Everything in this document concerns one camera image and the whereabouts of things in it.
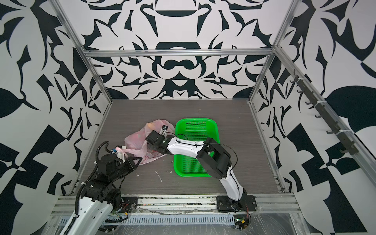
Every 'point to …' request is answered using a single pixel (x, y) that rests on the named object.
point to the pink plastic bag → (136, 144)
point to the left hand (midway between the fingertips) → (141, 156)
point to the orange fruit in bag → (152, 126)
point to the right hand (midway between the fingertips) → (154, 143)
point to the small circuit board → (241, 220)
